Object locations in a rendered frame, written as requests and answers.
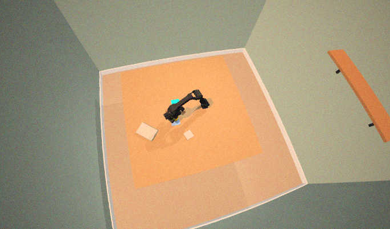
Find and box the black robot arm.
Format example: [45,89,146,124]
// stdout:
[163,89,210,120]

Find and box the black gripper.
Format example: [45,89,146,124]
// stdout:
[168,106,184,123]

